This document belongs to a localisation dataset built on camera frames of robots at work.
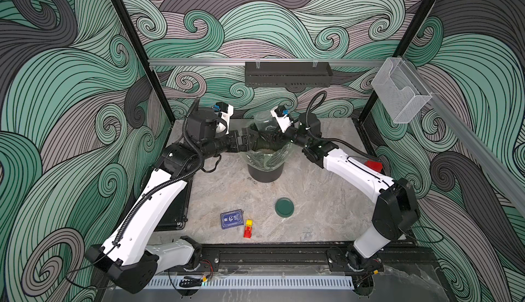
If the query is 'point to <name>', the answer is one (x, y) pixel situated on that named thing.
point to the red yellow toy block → (247, 229)
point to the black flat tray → (176, 217)
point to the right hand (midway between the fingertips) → (264, 124)
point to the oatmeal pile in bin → (265, 151)
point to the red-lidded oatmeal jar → (377, 166)
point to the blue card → (232, 219)
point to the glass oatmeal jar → (264, 121)
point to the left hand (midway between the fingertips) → (246, 131)
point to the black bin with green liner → (266, 160)
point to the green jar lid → (284, 207)
